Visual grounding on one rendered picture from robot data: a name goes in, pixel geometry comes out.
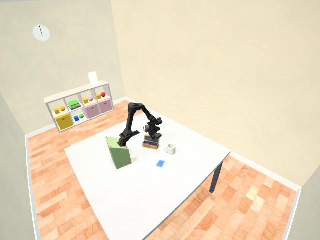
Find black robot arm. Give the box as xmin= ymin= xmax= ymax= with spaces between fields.
xmin=117 ymin=102 xmax=163 ymax=147

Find cream white mug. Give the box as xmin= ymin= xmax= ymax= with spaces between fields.
xmin=164 ymin=143 xmax=176 ymax=155

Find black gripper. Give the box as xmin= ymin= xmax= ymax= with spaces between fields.
xmin=145 ymin=127 xmax=162 ymax=140

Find black smartphone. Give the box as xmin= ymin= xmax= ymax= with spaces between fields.
xmin=132 ymin=130 xmax=140 ymax=137

